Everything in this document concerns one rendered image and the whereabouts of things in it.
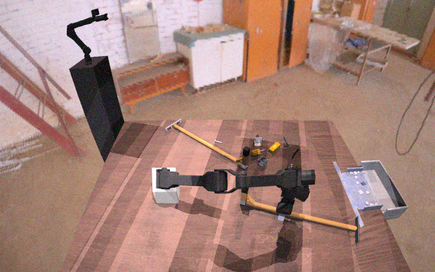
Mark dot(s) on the yellow rectangular block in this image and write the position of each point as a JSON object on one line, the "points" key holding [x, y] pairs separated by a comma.
{"points": [[274, 147]]}

